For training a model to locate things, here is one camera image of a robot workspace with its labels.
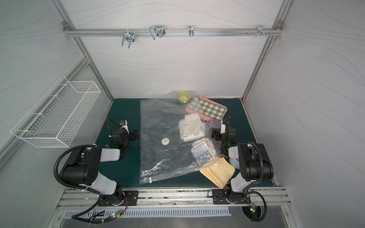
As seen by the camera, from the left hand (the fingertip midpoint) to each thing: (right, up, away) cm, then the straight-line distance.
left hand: (130, 129), depth 94 cm
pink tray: (+51, +9, +12) cm, 53 cm away
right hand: (+62, +1, +1) cm, 62 cm away
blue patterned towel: (+48, -13, -7) cm, 50 cm away
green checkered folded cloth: (+56, +15, +21) cm, 61 cm away
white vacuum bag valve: (+23, -9, +1) cm, 25 cm away
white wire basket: (-26, +8, -27) cm, 38 cm away
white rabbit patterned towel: (+41, 0, +3) cm, 41 cm away
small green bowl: (+36, +24, +25) cm, 50 cm away
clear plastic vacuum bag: (+29, -8, -3) cm, 30 cm away
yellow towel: (+58, -24, -12) cm, 63 cm away
